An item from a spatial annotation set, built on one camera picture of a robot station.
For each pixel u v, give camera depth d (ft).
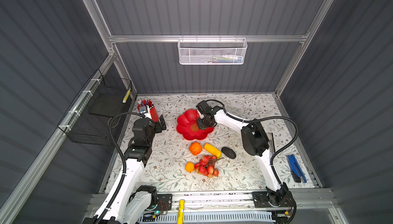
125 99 2.64
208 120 2.44
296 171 2.71
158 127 2.28
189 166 2.69
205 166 2.56
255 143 1.95
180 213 2.28
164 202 2.38
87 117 2.31
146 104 3.17
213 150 2.86
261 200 2.38
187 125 3.34
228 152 2.82
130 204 1.81
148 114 2.18
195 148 2.83
